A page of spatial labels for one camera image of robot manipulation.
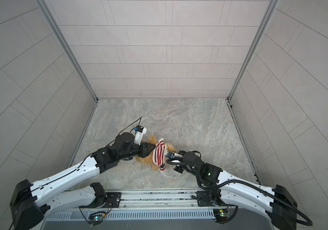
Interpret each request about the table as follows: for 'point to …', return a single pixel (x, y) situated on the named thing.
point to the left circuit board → (96, 218)
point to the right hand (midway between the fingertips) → (170, 156)
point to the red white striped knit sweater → (158, 154)
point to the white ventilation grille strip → (197, 214)
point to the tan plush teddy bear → (170, 147)
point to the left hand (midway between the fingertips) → (158, 147)
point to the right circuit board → (221, 215)
